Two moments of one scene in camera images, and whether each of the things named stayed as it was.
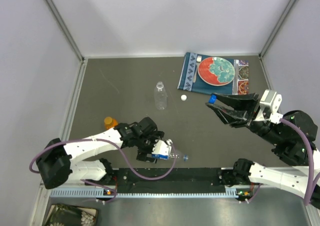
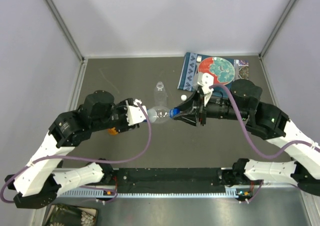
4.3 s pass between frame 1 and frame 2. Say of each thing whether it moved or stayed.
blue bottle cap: moved
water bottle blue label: moved
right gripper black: moved
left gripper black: moved
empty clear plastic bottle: stayed
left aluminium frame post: stayed
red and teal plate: stayed
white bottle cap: stayed
